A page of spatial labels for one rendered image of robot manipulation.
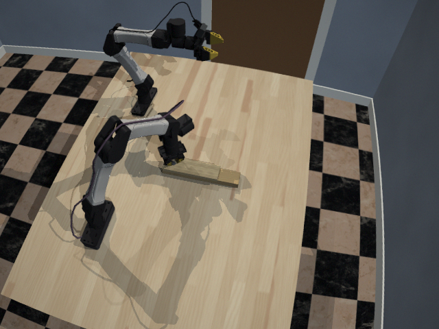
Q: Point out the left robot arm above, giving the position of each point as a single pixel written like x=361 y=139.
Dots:
x=158 y=39

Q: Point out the light wooden plank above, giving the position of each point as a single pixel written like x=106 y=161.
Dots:
x=225 y=177

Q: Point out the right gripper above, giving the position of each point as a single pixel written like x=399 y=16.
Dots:
x=172 y=152

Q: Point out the light wooden slat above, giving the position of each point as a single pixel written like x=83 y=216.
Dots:
x=194 y=169

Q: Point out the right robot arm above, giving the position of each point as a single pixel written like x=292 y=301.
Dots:
x=96 y=208

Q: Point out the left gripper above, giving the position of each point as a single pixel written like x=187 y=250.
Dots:
x=200 y=52

